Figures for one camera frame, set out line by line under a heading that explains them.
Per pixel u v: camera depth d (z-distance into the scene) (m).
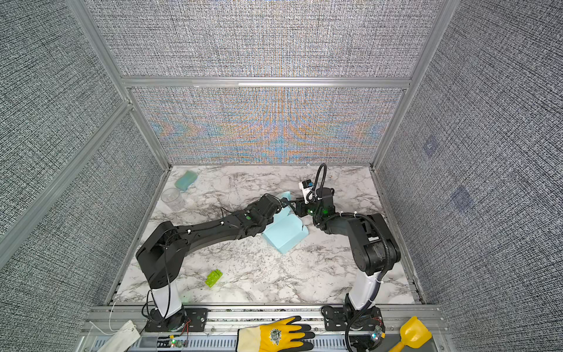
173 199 1.03
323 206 0.76
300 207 0.84
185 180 1.11
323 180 0.73
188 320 0.73
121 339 0.69
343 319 0.73
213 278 0.80
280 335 0.68
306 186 0.84
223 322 0.75
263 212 0.67
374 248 0.49
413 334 0.71
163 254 0.50
